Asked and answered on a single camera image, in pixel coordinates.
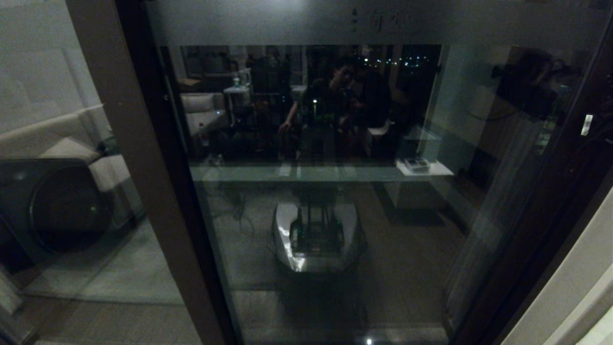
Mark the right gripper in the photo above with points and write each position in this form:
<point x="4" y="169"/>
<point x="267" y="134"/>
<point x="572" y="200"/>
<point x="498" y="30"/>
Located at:
<point x="601" y="129"/>

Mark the brown framed sliding glass door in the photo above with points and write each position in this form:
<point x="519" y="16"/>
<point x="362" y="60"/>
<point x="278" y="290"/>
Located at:
<point x="527" y="215"/>

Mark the brown stone balcony sill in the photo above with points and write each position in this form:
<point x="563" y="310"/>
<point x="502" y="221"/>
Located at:
<point x="335" y="164"/>

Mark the brown framed fixed glass panel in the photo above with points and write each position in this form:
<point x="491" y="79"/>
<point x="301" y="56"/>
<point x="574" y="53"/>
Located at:
<point x="160" y="191"/>

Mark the grey rug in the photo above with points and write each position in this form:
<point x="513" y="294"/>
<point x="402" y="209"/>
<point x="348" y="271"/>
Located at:
<point x="110" y="273"/>

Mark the white sofa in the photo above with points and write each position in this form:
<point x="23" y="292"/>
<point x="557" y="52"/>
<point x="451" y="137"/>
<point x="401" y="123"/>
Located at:
<point x="72" y="148"/>

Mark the dark grey box furniture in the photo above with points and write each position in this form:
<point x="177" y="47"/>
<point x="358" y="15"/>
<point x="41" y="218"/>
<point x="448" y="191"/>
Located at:
<point x="48" y="201"/>

